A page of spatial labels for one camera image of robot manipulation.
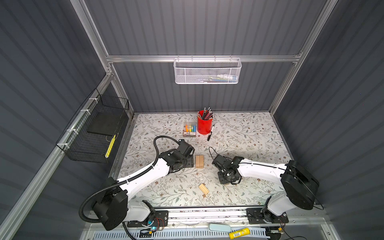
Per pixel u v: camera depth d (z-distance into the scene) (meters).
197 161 0.91
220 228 0.70
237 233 0.68
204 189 0.82
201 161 0.91
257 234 0.70
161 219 0.72
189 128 1.08
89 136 0.72
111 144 0.69
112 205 0.41
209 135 1.06
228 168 0.64
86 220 0.42
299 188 0.47
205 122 1.02
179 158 0.62
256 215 0.74
